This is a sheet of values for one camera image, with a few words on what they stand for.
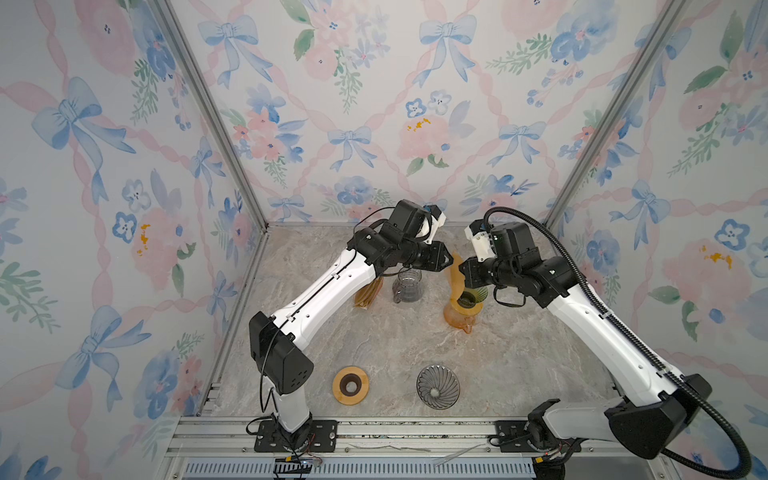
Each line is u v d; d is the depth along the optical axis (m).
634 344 0.42
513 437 0.74
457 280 0.71
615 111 0.86
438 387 0.80
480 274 0.64
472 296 0.89
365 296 0.95
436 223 0.66
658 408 0.38
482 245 0.65
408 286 0.95
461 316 0.86
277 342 0.43
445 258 0.62
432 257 0.64
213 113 0.86
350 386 0.82
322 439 0.74
